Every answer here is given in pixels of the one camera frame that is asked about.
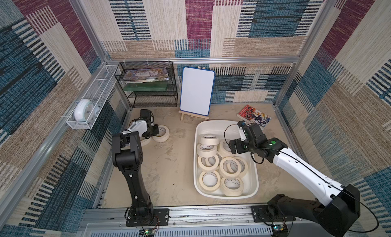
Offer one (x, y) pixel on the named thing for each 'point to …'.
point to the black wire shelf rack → (161, 98)
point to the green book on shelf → (145, 86)
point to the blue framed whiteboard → (196, 91)
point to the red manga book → (251, 115)
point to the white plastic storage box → (229, 130)
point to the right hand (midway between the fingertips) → (236, 141)
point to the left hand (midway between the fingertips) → (153, 132)
